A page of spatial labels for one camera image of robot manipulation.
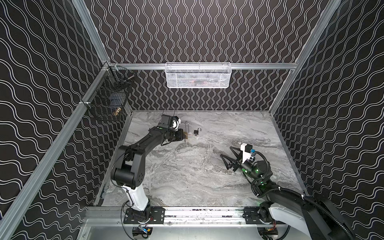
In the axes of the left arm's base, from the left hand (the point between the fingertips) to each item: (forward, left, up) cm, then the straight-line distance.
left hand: (189, 136), depth 92 cm
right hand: (-13, -21, +5) cm, 25 cm away
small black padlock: (+13, -4, -11) cm, 17 cm away
